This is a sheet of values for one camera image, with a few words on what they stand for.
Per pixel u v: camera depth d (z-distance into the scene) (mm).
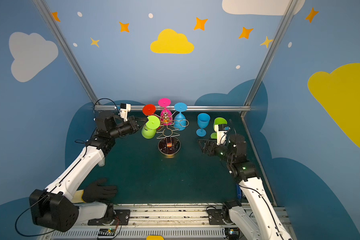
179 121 872
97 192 788
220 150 613
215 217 748
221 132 626
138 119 709
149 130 737
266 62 901
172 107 834
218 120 979
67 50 835
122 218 738
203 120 969
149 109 821
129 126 659
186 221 737
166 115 769
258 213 420
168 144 1006
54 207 387
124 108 685
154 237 688
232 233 733
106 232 731
